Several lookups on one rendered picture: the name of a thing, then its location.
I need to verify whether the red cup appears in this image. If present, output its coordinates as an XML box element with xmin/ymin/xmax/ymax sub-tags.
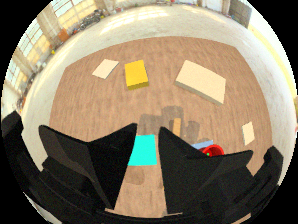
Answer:
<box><xmin>200</xmin><ymin>144</ymin><xmax>223</xmax><ymax>156</ymax></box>

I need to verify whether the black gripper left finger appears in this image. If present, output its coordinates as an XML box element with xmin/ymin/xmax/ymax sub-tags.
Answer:
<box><xmin>39</xmin><ymin>123</ymin><xmax>138</xmax><ymax>210</ymax></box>

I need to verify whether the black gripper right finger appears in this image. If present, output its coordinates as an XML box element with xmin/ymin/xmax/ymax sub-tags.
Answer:
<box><xmin>158</xmin><ymin>127</ymin><xmax>253</xmax><ymax>214</ymax></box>

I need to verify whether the yellow block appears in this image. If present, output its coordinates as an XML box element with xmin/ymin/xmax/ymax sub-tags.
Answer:
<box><xmin>125</xmin><ymin>60</ymin><xmax>148</xmax><ymax>91</ymax></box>

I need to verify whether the orange wooden bar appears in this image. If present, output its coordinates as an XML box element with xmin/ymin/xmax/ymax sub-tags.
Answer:
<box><xmin>173</xmin><ymin>117</ymin><xmax>181</xmax><ymax>137</ymax></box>

